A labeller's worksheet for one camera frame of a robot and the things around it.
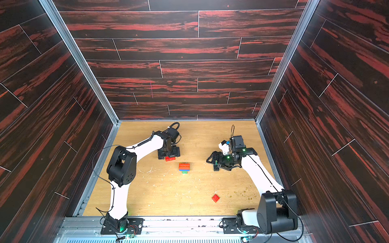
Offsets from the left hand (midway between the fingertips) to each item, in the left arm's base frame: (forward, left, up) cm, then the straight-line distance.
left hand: (174, 156), depth 97 cm
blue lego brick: (-8, -7, -2) cm, 11 cm away
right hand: (-9, -25, +9) cm, 28 cm away
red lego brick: (-2, +4, 0) cm, 5 cm away
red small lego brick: (-25, -25, -2) cm, 36 cm away
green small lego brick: (-10, -7, -3) cm, 12 cm away
